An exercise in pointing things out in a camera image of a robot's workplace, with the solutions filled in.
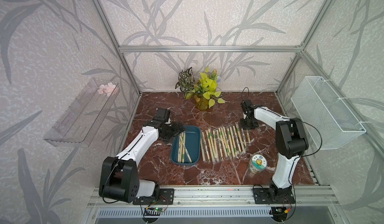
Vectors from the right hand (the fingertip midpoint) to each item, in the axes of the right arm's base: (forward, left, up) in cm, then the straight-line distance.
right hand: (245, 126), depth 98 cm
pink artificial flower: (+4, +78, +32) cm, 84 cm away
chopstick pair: (-16, +29, -1) cm, 33 cm away
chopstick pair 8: (-6, +5, -2) cm, 8 cm away
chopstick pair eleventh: (-7, -1, -2) cm, 7 cm away
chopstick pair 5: (-11, +15, -2) cm, 19 cm away
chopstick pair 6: (-9, +11, -1) cm, 14 cm away
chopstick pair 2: (-13, +27, -2) cm, 30 cm away
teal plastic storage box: (-6, +35, 0) cm, 36 cm away
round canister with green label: (-26, 0, +6) cm, 27 cm away
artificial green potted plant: (+17, +28, +20) cm, 39 cm away
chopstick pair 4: (-14, +18, -2) cm, 23 cm away
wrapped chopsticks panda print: (-19, +38, 0) cm, 42 cm away
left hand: (-9, +41, +10) cm, 43 cm away
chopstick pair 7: (-6, +9, -2) cm, 11 cm away
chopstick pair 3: (-10, +24, -2) cm, 26 cm away
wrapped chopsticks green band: (-19, +42, -1) cm, 46 cm away
